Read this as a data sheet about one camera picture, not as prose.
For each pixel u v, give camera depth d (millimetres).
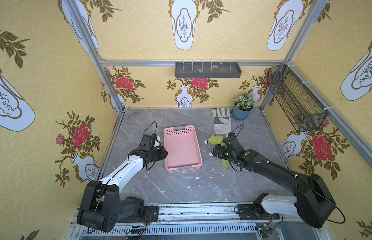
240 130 1072
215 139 976
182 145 993
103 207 404
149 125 1151
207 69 920
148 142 677
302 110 836
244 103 1011
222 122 1106
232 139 671
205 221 721
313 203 412
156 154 738
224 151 757
